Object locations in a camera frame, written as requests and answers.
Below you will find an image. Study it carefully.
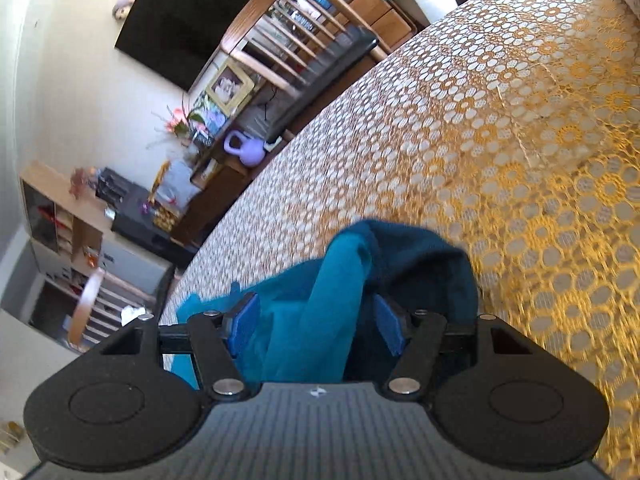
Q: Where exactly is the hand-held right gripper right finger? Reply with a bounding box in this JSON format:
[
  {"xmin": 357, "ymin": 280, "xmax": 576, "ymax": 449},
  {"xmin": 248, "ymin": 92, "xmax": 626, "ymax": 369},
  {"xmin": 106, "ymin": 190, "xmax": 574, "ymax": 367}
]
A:
[{"xmin": 372, "ymin": 294, "xmax": 533, "ymax": 402}]

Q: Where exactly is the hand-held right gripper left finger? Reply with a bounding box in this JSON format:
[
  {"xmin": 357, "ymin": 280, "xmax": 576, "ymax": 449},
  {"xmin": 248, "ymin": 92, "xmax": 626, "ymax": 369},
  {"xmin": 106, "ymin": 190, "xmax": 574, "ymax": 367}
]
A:
[{"xmin": 95, "ymin": 292, "xmax": 262, "ymax": 401}]

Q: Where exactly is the teal blue sweater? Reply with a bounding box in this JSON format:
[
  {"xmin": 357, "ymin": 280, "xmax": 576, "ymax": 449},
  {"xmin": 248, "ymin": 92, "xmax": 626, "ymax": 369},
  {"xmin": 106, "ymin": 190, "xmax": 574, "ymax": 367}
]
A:
[{"xmin": 167, "ymin": 218, "xmax": 480, "ymax": 391}]

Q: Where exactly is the jar of gold chocolates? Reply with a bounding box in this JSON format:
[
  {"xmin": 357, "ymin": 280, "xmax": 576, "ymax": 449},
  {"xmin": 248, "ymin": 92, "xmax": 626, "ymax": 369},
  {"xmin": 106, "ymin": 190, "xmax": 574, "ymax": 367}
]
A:
[{"xmin": 150, "ymin": 202, "xmax": 178, "ymax": 228}]

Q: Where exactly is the wooden TV stand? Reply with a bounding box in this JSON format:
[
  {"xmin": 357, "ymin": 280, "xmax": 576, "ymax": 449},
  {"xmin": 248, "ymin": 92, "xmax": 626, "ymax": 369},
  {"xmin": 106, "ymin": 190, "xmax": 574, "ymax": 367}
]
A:
[{"xmin": 170, "ymin": 0, "xmax": 418, "ymax": 248}]

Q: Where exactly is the small white box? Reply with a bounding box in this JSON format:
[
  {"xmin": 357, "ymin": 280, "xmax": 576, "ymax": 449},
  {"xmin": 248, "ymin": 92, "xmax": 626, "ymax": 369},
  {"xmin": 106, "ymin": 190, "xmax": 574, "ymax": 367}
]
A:
[{"xmin": 192, "ymin": 160, "xmax": 221, "ymax": 186}]

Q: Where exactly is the wooden chair black seat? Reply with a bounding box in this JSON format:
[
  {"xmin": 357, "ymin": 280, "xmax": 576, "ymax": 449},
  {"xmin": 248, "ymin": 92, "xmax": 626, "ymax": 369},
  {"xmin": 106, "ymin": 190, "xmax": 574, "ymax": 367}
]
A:
[
  {"xmin": 220, "ymin": 0, "xmax": 391, "ymax": 145},
  {"xmin": 67, "ymin": 267, "xmax": 176, "ymax": 356}
]

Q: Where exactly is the grey gift bag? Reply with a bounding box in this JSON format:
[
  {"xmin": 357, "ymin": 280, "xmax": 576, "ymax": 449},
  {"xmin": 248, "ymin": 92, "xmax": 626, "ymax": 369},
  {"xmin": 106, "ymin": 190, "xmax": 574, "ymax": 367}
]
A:
[{"xmin": 150, "ymin": 160, "xmax": 196, "ymax": 206}]

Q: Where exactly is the yellow gift bag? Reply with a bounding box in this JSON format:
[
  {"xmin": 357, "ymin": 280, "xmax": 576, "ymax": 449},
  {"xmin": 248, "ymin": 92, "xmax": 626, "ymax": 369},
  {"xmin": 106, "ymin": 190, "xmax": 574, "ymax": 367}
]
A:
[{"xmin": 151, "ymin": 160, "xmax": 171, "ymax": 196}]

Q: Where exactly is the purple kettlebell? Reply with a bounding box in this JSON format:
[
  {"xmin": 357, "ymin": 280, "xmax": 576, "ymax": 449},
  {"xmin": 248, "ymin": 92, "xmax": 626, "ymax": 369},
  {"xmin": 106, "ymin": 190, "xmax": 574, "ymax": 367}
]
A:
[{"xmin": 223, "ymin": 130, "xmax": 266, "ymax": 167}]

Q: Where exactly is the black drinks machine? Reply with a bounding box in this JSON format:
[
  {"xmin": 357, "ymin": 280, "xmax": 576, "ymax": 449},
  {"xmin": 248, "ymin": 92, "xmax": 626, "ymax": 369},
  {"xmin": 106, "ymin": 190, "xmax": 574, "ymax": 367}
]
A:
[{"xmin": 95, "ymin": 167, "xmax": 133, "ymax": 203}]

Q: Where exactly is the wooden shelf cabinet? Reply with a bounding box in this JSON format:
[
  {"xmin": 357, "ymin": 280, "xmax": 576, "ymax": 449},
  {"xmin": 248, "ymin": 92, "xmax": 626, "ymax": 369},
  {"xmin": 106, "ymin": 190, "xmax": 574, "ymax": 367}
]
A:
[{"xmin": 20, "ymin": 160, "xmax": 173, "ymax": 331}]

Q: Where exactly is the colourful picture card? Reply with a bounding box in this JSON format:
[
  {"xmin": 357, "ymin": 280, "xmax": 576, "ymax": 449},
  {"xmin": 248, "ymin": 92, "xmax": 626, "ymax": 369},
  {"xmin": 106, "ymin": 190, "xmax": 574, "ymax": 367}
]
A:
[{"xmin": 192, "ymin": 92, "xmax": 233, "ymax": 141}]

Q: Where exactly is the pink flowering potted plant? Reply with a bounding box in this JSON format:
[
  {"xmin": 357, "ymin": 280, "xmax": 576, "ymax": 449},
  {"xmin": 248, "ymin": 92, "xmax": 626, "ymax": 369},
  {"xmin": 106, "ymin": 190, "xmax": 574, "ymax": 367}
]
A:
[{"xmin": 146, "ymin": 92, "xmax": 213, "ymax": 161}]

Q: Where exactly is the dried pink flower vase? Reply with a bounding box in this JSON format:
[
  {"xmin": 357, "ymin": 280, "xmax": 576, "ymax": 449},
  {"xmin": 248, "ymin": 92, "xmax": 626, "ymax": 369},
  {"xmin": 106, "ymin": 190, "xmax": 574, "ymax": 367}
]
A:
[{"xmin": 69, "ymin": 167, "xmax": 98, "ymax": 201}]

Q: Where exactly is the black television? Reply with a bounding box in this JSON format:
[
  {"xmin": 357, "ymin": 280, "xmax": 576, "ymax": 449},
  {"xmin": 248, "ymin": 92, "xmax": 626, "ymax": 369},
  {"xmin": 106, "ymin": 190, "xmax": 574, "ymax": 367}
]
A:
[{"xmin": 115, "ymin": 0, "xmax": 296, "ymax": 93}]

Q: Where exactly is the yellow photo frame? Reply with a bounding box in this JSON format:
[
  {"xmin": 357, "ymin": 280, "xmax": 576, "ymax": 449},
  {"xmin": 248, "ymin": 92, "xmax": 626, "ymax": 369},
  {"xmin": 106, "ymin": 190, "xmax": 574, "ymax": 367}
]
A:
[{"xmin": 205, "ymin": 62, "xmax": 255, "ymax": 117}]

